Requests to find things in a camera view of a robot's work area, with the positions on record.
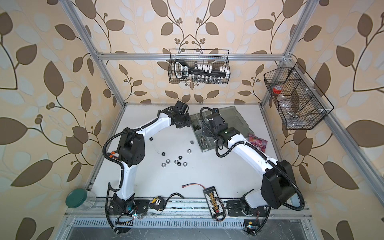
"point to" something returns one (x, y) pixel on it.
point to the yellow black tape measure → (157, 203)
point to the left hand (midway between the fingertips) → (191, 119)
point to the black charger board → (213, 202)
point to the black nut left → (163, 153)
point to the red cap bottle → (277, 89)
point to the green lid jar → (80, 199)
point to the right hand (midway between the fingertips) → (212, 127)
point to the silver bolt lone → (205, 141)
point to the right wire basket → (301, 104)
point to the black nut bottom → (179, 164)
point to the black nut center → (180, 157)
